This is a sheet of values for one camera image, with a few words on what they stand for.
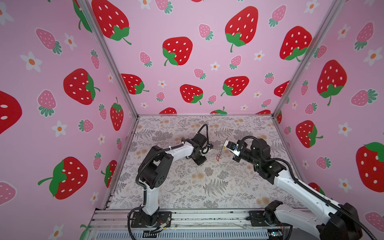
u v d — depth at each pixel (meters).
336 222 0.39
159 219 0.73
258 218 0.73
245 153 0.65
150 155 0.55
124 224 0.72
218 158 0.81
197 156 0.82
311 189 0.46
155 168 0.51
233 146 0.61
